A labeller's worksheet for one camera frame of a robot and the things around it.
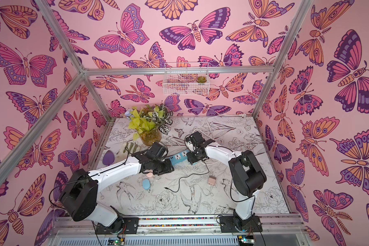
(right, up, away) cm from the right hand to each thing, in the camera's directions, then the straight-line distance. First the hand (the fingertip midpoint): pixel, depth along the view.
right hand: (192, 156), depth 94 cm
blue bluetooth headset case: (-27, -15, -7) cm, 31 cm away
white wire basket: (-4, +48, +2) cm, 48 cm away
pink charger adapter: (+11, -13, -6) cm, 18 cm away
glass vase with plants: (-26, +21, -2) cm, 34 cm away
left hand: (-10, -6, -9) cm, 15 cm away
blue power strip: (-9, -1, +1) cm, 9 cm away
